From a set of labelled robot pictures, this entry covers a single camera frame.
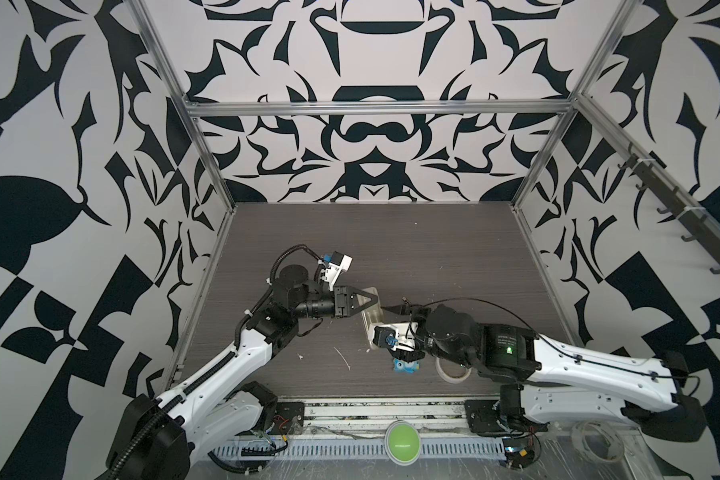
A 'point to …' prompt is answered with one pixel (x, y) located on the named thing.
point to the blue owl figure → (405, 366)
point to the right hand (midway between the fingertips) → (384, 315)
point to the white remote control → (371, 316)
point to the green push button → (402, 442)
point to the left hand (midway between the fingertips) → (380, 298)
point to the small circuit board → (518, 452)
